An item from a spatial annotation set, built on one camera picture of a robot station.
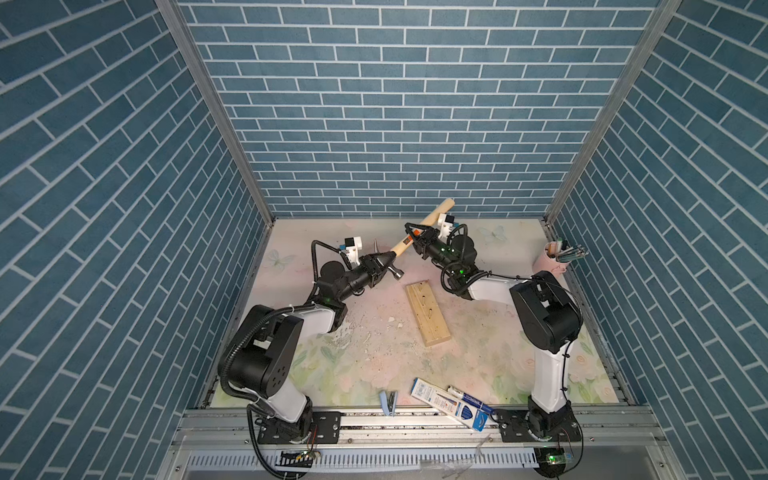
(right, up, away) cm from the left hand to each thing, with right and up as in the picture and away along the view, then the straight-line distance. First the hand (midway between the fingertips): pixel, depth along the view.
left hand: (403, 261), depth 80 cm
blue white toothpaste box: (+14, -38, -4) cm, 40 cm away
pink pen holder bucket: (+51, +3, +22) cm, 56 cm away
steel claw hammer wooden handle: (+8, +11, +9) cm, 16 cm away
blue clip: (-4, -36, -3) cm, 37 cm away
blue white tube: (+17, -36, -2) cm, 40 cm away
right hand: (+1, +9, +6) cm, 11 cm away
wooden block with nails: (+9, -20, +9) cm, 24 cm away
